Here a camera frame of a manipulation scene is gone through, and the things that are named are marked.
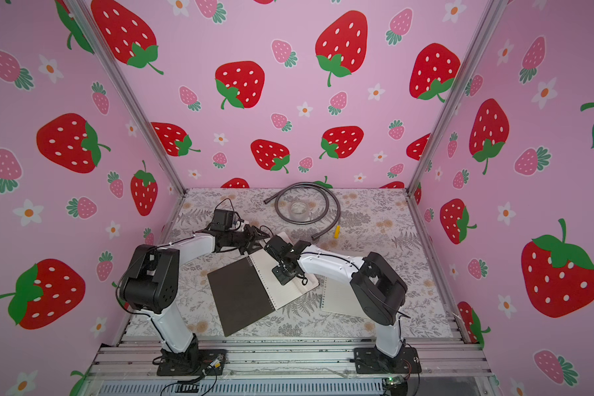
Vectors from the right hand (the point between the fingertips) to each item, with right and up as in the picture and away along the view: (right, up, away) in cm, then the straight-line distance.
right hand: (292, 267), depth 89 cm
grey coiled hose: (+10, +34, +33) cm, 49 cm away
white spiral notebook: (+17, -10, -3) cm, 20 cm away
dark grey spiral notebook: (-17, -8, +1) cm, 19 cm away
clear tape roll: (+2, +21, +24) cm, 32 cm away
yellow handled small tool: (+19, +12, +15) cm, 27 cm away
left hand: (-9, +10, +4) cm, 14 cm away
